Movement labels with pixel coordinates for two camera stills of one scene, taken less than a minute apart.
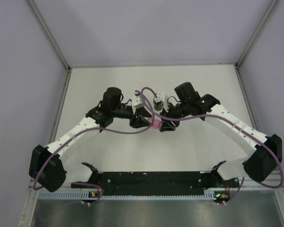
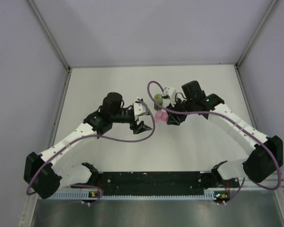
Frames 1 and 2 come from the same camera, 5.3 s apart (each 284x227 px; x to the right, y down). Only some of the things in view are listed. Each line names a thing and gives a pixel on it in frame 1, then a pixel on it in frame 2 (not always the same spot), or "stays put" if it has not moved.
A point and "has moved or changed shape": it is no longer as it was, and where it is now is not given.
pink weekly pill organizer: (157, 124) has moved or changed shape
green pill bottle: (158, 106) stays put
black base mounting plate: (212, 179) stays put
